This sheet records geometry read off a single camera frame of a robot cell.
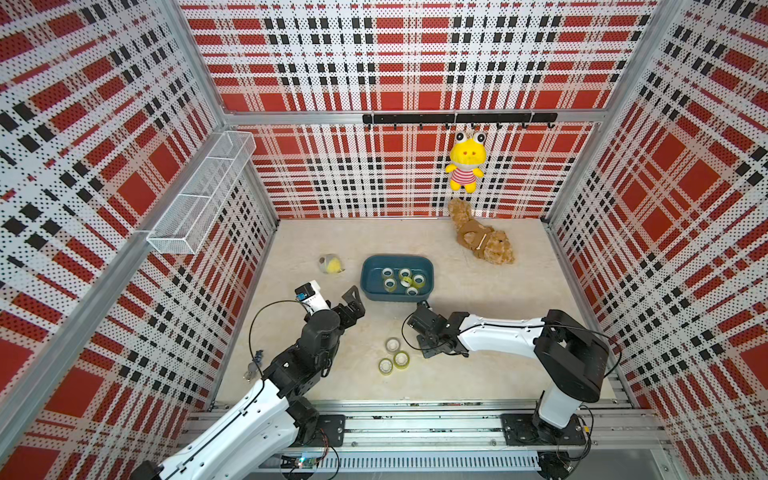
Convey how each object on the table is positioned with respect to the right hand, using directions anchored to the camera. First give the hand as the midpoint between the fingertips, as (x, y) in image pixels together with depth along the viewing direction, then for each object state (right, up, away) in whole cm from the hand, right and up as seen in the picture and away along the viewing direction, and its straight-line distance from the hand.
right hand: (435, 340), depth 89 cm
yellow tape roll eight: (-9, +19, +16) cm, 26 cm away
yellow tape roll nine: (-4, +17, +13) cm, 22 cm away
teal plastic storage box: (-20, +15, +13) cm, 28 cm away
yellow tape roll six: (-10, -5, -3) cm, 12 cm away
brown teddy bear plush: (+19, +31, +15) cm, 39 cm away
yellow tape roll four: (-9, +16, +13) cm, 22 cm away
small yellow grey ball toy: (-35, +22, +15) cm, 44 cm away
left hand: (-24, +16, -12) cm, 31 cm away
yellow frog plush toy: (+10, +57, +3) cm, 58 cm away
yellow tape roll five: (-15, -6, -4) cm, 17 cm away
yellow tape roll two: (-15, +19, +16) cm, 29 cm away
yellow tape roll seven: (-14, +15, +12) cm, 24 cm away
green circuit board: (-32, -22, -20) cm, 44 cm away
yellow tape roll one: (-7, +13, +10) cm, 18 cm away
